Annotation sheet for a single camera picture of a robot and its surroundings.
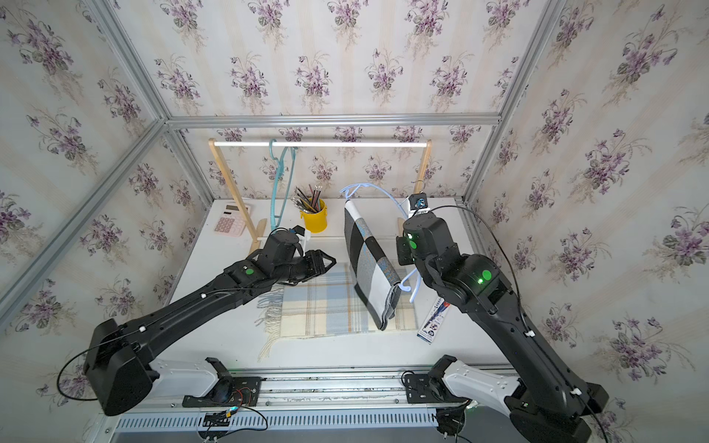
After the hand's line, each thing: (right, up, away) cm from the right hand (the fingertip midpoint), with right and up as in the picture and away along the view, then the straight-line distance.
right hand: (414, 231), depth 64 cm
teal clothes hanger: (-37, +3, +16) cm, 41 cm away
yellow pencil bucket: (-30, +2, +46) cm, 55 cm away
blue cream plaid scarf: (-23, -25, +25) cm, 41 cm away
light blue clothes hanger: (-2, -12, -6) cm, 13 cm away
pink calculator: (-65, +2, +47) cm, 80 cm away
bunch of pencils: (-32, +9, +41) cm, 53 cm away
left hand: (-19, -11, +12) cm, 25 cm away
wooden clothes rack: (-53, 0, +44) cm, 69 cm away
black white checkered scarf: (-9, -12, +1) cm, 15 cm away
